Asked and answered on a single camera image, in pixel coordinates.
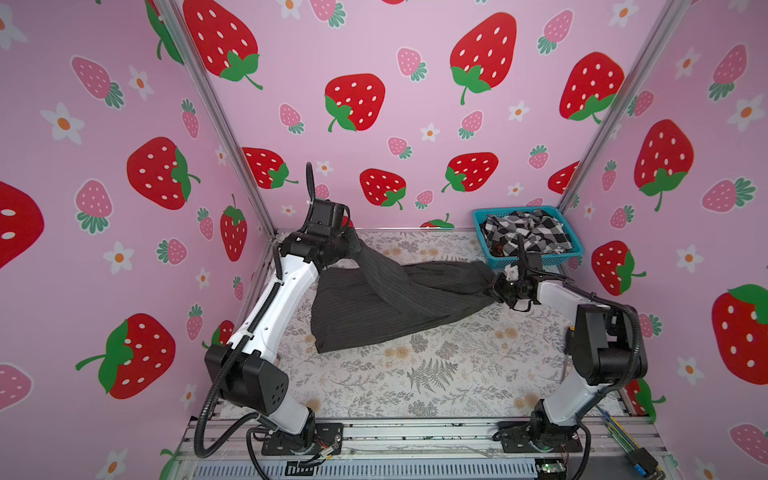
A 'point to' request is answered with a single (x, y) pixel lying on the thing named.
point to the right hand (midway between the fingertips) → (483, 288)
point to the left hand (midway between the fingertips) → (355, 238)
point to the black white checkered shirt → (542, 232)
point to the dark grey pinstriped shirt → (360, 297)
